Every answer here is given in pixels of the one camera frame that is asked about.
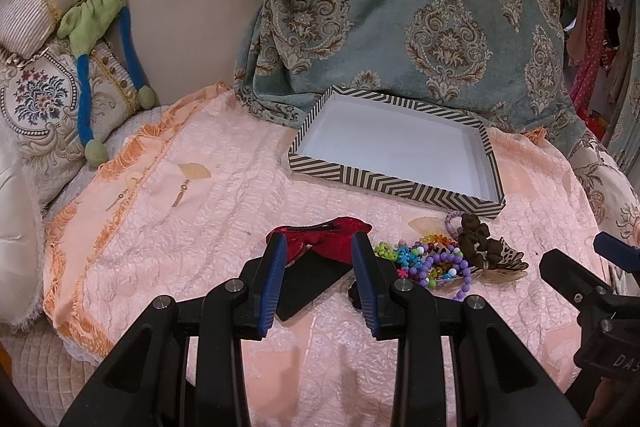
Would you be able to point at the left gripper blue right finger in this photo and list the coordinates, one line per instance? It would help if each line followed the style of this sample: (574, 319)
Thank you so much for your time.
(374, 279)

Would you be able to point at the floral beige bed sheet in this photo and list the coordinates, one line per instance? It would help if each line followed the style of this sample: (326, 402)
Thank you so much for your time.
(612, 199)

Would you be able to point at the black velvet hair bow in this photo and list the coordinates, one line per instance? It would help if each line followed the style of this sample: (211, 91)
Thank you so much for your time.
(307, 279)

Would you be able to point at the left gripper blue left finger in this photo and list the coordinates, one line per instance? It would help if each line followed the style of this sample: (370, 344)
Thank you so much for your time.
(262, 278)

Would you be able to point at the white satin pillow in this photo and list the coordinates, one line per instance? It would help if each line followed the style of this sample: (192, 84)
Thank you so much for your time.
(21, 237)

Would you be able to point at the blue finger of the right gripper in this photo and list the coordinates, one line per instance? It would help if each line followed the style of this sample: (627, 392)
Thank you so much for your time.
(614, 250)

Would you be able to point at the chevron striped box tray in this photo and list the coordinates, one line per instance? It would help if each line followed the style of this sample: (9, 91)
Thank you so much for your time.
(433, 155)

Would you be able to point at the red velvet hair bow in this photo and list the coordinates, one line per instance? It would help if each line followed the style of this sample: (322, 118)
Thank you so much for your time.
(331, 239)

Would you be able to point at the hanging red clothes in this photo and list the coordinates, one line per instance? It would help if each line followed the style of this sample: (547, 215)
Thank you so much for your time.
(598, 43)

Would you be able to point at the leopard print burlap bow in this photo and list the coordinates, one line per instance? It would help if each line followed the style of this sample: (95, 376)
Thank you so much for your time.
(500, 263)

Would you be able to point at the beige upholstered headboard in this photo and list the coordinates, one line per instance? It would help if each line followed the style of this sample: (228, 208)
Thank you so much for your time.
(186, 45)

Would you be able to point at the floral embroidered cushion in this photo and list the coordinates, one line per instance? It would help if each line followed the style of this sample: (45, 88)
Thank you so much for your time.
(39, 103)

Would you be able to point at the teal damask blanket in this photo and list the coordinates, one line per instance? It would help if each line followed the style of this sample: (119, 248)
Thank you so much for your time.
(498, 59)

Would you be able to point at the brown scrunchie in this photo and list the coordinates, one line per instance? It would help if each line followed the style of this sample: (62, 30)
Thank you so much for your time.
(477, 246)

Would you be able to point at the pink quilted bedspread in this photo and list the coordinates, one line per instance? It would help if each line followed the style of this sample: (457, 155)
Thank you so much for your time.
(188, 200)

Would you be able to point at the green blue plush toy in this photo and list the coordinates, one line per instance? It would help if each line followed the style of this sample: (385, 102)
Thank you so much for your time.
(84, 26)

